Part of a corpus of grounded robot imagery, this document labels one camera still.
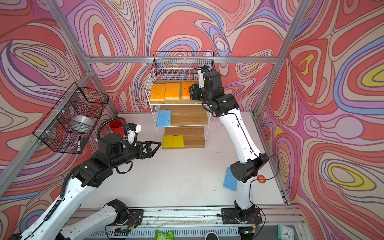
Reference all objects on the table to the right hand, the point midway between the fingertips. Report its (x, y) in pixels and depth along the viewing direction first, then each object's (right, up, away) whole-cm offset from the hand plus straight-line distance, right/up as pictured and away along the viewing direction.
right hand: (193, 92), depth 72 cm
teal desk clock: (+43, -66, -4) cm, 79 cm away
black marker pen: (-56, -27, -1) cm, 62 cm away
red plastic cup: (-49, -16, +23) cm, 57 cm away
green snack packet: (-15, -67, -5) cm, 69 cm away
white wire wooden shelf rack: (-6, -15, +8) cm, 18 cm away
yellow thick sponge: (-10, -27, +26) cm, 39 cm away
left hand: (-16, -24, -7) cm, 30 cm away
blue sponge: (-16, -12, +10) cm, 23 cm away
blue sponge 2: (+21, -48, +12) cm, 54 cm away
